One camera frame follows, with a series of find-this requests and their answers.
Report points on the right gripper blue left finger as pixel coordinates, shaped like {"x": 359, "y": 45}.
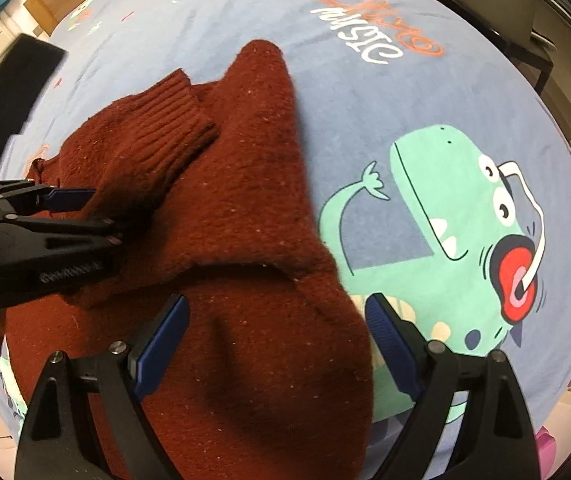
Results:
{"x": 155, "y": 346}

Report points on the pink plastic object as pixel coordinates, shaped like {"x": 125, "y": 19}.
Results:
{"x": 547, "y": 450}

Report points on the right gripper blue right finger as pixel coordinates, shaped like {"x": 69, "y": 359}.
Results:
{"x": 396, "y": 340}

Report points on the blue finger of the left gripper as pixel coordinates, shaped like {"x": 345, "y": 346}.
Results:
{"x": 82, "y": 240}
{"x": 67, "y": 199}

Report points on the dark red knit sweater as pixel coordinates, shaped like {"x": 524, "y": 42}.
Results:
{"x": 273, "y": 378}

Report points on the blue dinosaur print bedsheet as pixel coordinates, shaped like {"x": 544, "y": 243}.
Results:
{"x": 435, "y": 173}

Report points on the grey office chair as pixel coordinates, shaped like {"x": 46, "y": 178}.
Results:
{"x": 495, "y": 5}

